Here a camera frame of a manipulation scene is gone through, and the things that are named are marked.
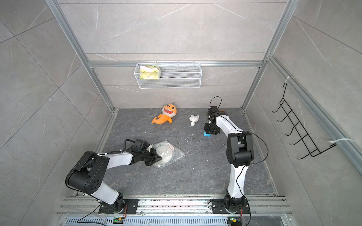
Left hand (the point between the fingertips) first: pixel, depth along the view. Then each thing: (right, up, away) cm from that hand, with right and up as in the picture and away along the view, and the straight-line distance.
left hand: (163, 156), depth 91 cm
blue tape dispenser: (+32, +13, +11) cm, 36 cm away
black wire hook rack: (+69, +25, -19) cm, 76 cm away
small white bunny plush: (+21, +25, +19) cm, 38 cm away
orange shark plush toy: (+1, +31, +17) cm, 36 cm away
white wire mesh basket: (+2, +56, +9) cm, 57 cm away
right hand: (+32, +16, +8) cm, 36 cm away
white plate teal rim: (+2, +2, 0) cm, 3 cm away
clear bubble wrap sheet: (+10, +1, 0) cm, 10 cm away
